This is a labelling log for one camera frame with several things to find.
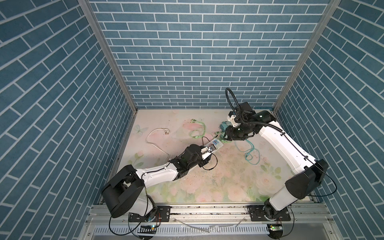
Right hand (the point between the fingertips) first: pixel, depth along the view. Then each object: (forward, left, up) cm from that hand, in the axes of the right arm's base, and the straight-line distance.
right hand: (225, 136), depth 78 cm
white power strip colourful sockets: (+8, +3, -20) cm, 22 cm away
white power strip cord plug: (+15, +39, -20) cm, 46 cm away
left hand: (-3, +8, -10) cm, 14 cm away
